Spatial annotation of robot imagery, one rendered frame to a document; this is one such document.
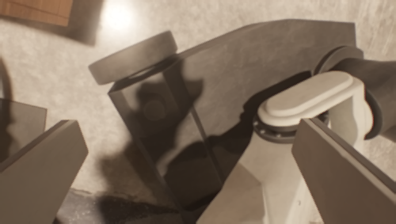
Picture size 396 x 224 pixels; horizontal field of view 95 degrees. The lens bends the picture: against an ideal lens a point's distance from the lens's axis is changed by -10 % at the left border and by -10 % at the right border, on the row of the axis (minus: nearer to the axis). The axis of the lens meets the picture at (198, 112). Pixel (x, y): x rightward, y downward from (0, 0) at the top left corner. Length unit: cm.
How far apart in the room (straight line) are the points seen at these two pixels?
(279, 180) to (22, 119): 65
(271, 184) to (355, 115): 23
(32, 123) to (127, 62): 39
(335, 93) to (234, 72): 20
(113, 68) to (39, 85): 30
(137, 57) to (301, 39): 38
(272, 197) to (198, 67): 28
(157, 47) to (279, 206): 33
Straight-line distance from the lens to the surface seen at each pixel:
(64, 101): 65
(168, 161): 47
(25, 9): 39
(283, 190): 31
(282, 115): 38
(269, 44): 50
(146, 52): 39
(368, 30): 103
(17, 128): 72
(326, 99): 41
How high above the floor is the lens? 58
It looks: 66 degrees down
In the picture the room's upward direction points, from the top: 142 degrees clockwise
